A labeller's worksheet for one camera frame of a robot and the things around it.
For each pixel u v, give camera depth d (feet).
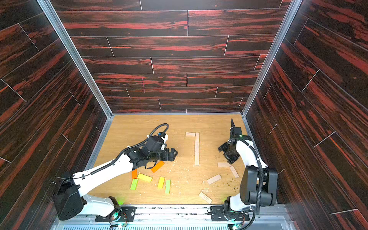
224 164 3.04
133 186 2.70
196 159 3.07
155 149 1.97
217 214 2.40
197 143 3.34
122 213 2.40
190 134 3.54
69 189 1.34
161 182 2.77
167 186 2.71
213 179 2.82
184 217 2.42
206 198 2.57
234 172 2.89
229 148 2.46
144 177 2.83
